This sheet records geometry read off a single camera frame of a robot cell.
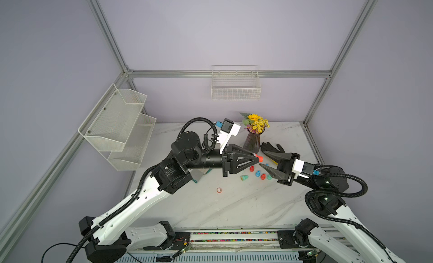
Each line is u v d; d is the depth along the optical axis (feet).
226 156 1.36
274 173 1.60
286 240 2.41
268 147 3.51
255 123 2.80
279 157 1.62
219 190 2.89
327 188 1.50
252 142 3.10
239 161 1.59
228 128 1.39
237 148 1.55
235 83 3.13
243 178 3.03
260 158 1.55
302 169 1.36
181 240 2.41
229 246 2.41
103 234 1.21
